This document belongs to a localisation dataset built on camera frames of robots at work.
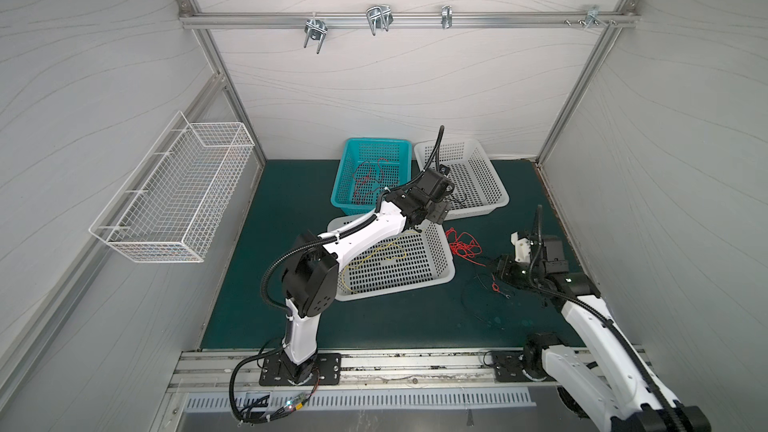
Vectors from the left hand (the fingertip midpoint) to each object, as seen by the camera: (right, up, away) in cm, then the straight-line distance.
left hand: (436, 195), depth 86 cm
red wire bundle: (+10, -16, +6) cm, 20 cm away
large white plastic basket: (-9, -21, +7) cm, 24 cm away
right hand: (+16, -18, -4) cm, 25 cm away
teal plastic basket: (-11, +16, +30) cm, 36 cm away
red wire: (-23, +6, +29) cm, 38 cm away
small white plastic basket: (+19, +2, +25) cm, 32 cm away
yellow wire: (-12, -15, +4) cm, 20 cm away
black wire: (+11, -34, -6) cm, 36 cm away
